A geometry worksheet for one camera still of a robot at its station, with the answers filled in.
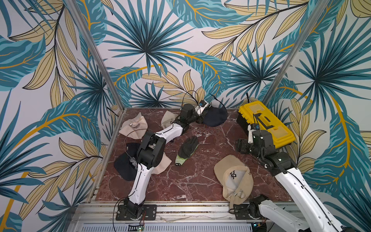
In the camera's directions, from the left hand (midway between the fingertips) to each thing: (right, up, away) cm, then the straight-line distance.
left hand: (206, 110), depth 94 cm
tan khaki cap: (+16, -41, -9) cm, 45 cm away
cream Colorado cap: (-26, -33, -7) cm, 43 cm away
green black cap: (-13, -26, +1) cm, 29 cm away
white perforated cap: (-27, -6, +12) cm, 30 cm away
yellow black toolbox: (+33, -1, +1) cm, 34 cm away
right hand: (+16, -18, -19) cm, 31 cm away
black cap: (+5, -4, -1) cm, 7 cm away
